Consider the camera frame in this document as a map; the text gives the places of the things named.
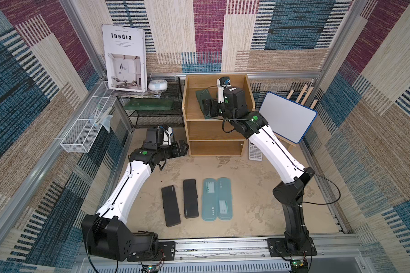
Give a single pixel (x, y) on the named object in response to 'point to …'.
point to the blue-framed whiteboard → (287, 118)
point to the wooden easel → (291, 143)
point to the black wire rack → (160, 119)
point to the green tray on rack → (138, 104)
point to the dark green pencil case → (203, 95)
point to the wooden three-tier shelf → (206, 137)
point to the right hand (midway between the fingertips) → (210, 98)
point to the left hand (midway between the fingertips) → (179, 146)
